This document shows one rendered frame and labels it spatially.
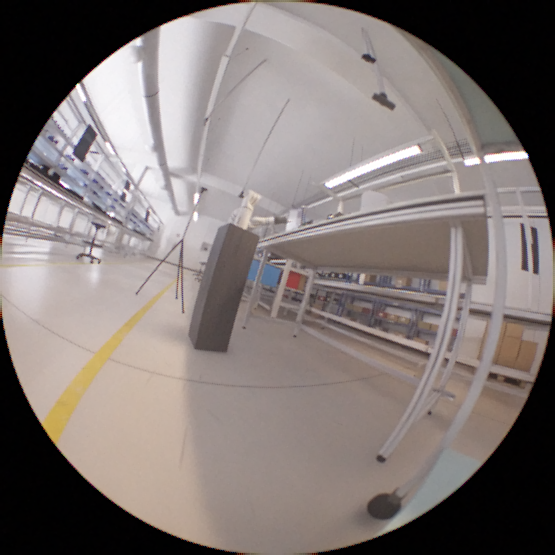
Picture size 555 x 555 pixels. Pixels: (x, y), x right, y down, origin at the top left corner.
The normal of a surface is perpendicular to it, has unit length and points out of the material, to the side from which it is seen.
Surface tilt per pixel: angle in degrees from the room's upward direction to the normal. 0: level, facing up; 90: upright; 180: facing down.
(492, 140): 180
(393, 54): 180
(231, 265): 90
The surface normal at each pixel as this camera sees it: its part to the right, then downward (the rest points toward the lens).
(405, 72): -0.29, 0.96
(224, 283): 0.59, 0.13
